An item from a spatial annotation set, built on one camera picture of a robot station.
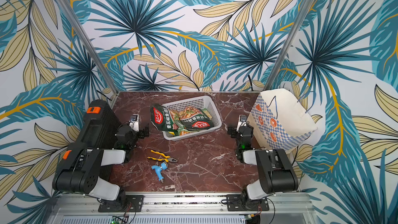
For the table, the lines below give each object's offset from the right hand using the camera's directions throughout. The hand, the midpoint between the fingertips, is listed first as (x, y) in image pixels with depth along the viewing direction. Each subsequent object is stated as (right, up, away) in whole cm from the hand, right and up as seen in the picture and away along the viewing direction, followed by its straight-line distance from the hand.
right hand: (240, 123), depth 93 cm
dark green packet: (-24, +1, -2) cm, 24 cm away
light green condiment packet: (-30, +4, +2) cm, 30 cm away
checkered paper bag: (+12, +3, -21) cm, 24 cm away
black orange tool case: (-72, +2, -19) cm, 74 cm away
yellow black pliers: (-42, -19, -6) cm, 47 cm away
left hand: (-60, 0, 0) cm, 60 cm away
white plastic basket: (-20, +13, +13) cm, 27 cm away
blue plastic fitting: (-44, -22, -10) cm, 50 cm away
